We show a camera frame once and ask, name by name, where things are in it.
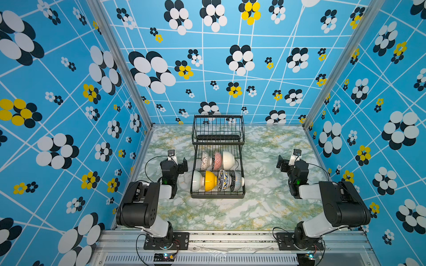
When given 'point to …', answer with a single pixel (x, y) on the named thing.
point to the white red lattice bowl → (206, 161)
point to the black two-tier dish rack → (218, 133)
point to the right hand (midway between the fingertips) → (291, 156)
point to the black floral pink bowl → (218, 161)
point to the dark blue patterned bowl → (236, 181)
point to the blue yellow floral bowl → (224, 180)
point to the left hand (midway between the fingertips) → (177, 157)
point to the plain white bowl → (228, 160)
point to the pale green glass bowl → (197, 181)
